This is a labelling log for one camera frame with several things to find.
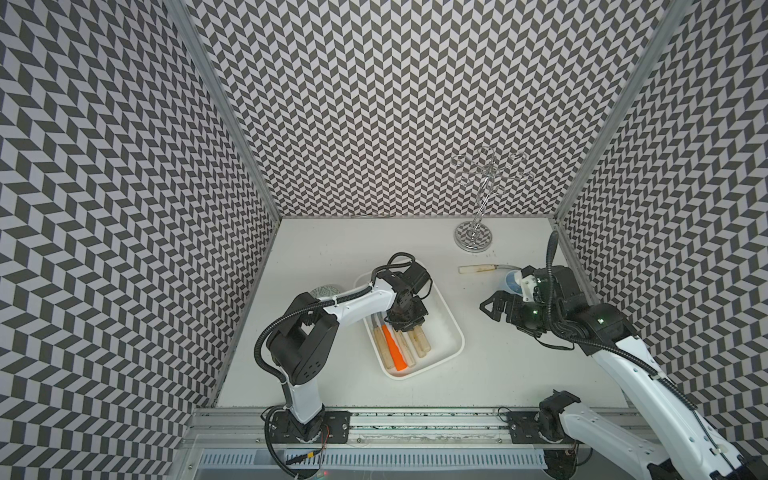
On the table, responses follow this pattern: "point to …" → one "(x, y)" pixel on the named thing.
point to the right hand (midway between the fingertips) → (495, 319)
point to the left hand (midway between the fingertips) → (421, 327)
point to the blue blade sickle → (405, 347)
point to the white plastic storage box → (444, 333)
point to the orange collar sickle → (397, 355)
